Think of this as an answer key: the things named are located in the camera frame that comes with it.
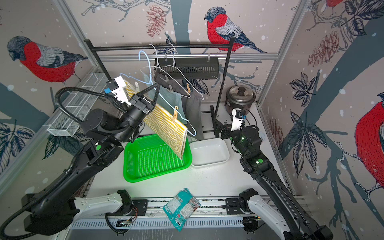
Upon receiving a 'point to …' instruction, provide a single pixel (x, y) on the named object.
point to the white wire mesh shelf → (77, 104)
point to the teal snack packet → (181, 208)
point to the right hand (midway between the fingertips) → (223, 116)
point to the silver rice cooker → (239, 97)
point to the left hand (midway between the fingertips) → (160, 82)
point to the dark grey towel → (192, 104)
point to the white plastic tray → (208, 152)
